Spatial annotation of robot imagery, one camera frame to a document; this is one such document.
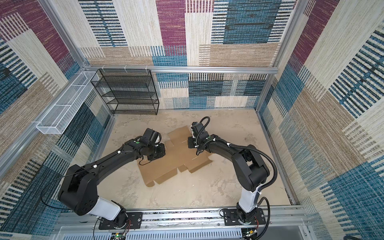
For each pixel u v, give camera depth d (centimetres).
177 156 85
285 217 75
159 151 78
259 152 45
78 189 43
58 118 71
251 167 48
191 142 82
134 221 73
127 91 111
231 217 73
